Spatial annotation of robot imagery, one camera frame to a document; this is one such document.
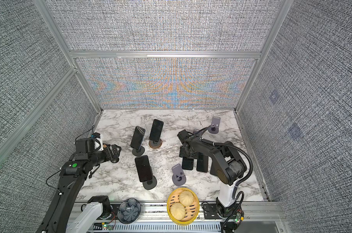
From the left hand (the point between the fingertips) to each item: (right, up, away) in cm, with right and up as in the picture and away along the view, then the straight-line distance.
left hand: (115, 148), depth 77 cm
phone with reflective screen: (+39, -11, +11) cm, 42 cm away
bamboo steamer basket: (+40, -30, -5) cm, 50 cm away
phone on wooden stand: (+20, +9, +15) cm, 26 cm away
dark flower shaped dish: (+8, -31, -4) cm, 32 cm away
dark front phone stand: (+17, -22, +7) cm, 29 cm away
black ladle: (-6, -10, +13) cm, 18 cm away
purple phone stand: (+60, +12, +27) cm, 67 cm away
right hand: (+39, -5, +18) cm, 44 cm away
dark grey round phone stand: (+8, -6, +18) cm, 20 cm away
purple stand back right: (+45, +8, +16) cm, 48 cm away
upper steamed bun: (+37, -23, -5) cm, 44 cm away
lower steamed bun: (+33, -28, -9) cm, 44 cm away
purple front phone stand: (+33, -16, +3) cm, 37 cm away
